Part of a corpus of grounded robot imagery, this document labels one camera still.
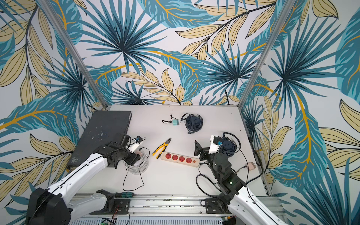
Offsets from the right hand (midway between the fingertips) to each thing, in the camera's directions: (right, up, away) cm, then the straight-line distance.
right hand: (196, 144), depth 73 cm
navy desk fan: (+1, +10, +26) cm, 28 cm away
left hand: (-36, -8, +10) cm, 38 cm away
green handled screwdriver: (-37, -28, +3) cm, 46 cm away
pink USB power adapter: (-33, -7, +11) cm, 35 cm away
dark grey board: (-63, +7, +28) cm, 69 cm away
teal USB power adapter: (-12, +11, +34) cm, 38 cm away
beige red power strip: (-7, -12, +15) cm, 20 cm away
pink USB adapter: (+35, -16, +13) cm, 41 cm away
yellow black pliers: (-18, -4, +23) cm, 30 cm away
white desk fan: (-31, -14, +8) cm, 35 cm away
